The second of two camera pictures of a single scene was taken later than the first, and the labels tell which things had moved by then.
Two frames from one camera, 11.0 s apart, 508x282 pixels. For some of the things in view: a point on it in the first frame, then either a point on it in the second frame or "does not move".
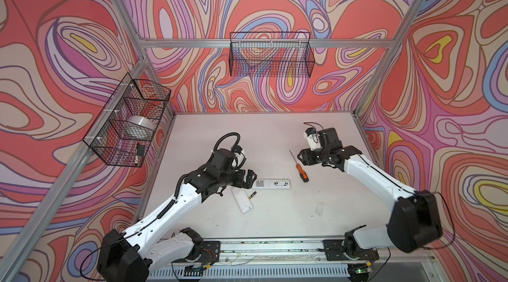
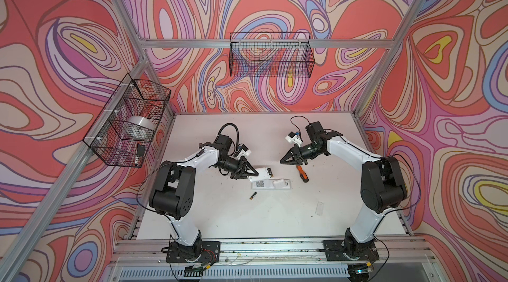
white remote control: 271,184 does not move
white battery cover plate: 242,200 -> 262,173
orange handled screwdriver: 302,173 does not move
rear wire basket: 271,55 does not move
